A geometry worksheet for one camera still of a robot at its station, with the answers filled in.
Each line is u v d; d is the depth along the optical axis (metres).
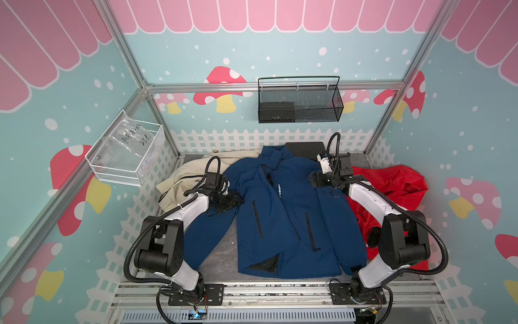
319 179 0.81
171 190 0.94
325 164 0.82
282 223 0.89
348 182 0.63
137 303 0.76
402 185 0.79
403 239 0.46
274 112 0.88
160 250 0.45
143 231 0.43
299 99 0.95
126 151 0.71
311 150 1.17
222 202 0.79
